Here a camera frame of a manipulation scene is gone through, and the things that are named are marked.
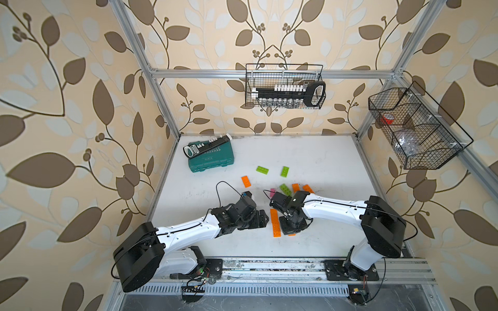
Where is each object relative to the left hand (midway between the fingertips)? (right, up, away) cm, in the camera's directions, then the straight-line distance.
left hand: (261, 219), depth 81 cm
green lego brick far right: (+13, +18, +23) cm, 32 cm away
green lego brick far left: (+2, +18, +24) cm, 30 cm away
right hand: (+11, -6, +1) cm, 13 cm away
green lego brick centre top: (+12, +10, +16) cm, 22 cm away
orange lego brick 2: (+18, +10, +18) cm, 28 cm away
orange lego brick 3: (+24, +10, +16) cm, 30 cm away
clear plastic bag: (+55, +32, -8) cm, 64 cm away
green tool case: (-23, +26, +26) cm, 43 cm away
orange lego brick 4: (+6, -1, +6) cm, 8 cm away
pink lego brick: (+6, +8, +15) cm, 18 cm away
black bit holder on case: (-35, +30, +24) cm, 52 cm away
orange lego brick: (-7, +13, +18) cm, 24 cm away
